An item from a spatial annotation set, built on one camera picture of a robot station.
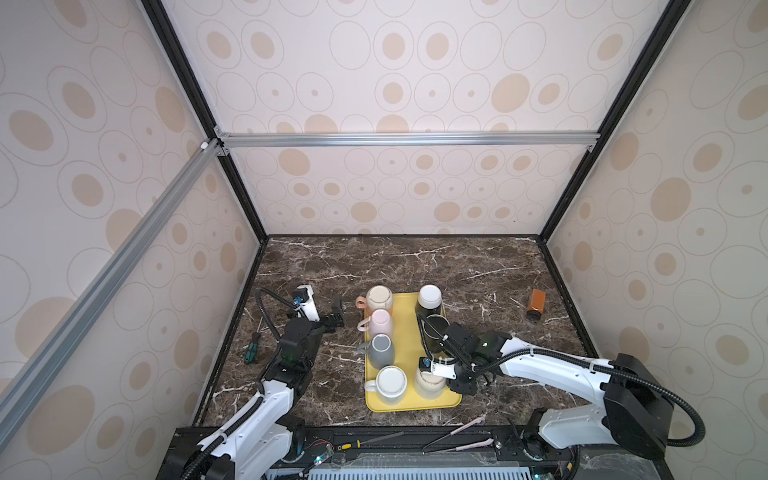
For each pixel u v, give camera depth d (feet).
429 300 2.96
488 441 2.39
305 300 2.25
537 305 3.16
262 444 1.85
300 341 1.97
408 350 2.88
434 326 2.32
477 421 2.55
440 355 2.35
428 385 2.46
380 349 2.61
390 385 2.50
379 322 2.80
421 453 2.39
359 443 2.42
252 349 2.88
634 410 1.36
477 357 1.96
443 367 2.38
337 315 2.44
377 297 3.03
